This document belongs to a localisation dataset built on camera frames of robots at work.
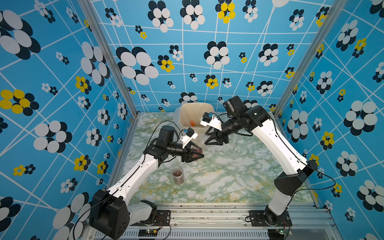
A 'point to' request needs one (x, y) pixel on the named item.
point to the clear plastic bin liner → (176, 118)
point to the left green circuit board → (147, 232)
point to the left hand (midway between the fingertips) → (203, 151)
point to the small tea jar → (196, 149)
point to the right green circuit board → (276, 234)
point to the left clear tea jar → (177, 172)
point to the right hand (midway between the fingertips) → (209, 136)
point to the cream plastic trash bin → (190, 115)
